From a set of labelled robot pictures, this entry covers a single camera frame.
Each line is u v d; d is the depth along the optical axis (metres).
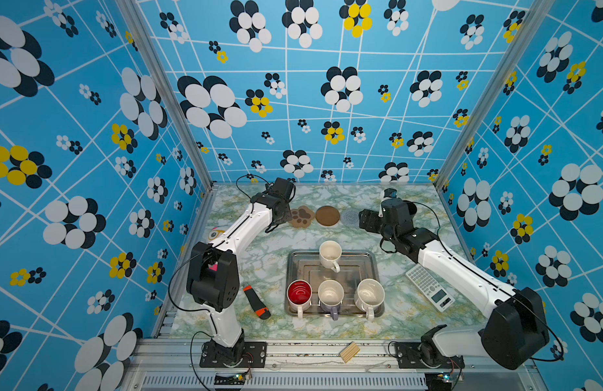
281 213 0.65
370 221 0.75
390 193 0.72
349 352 0.74
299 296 0.84
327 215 1.08
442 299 0.83
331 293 0.85
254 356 0.74
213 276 0.47
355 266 0.93
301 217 1.08
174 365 0.73
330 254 0.93
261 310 0.81
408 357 0.72
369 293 0.85
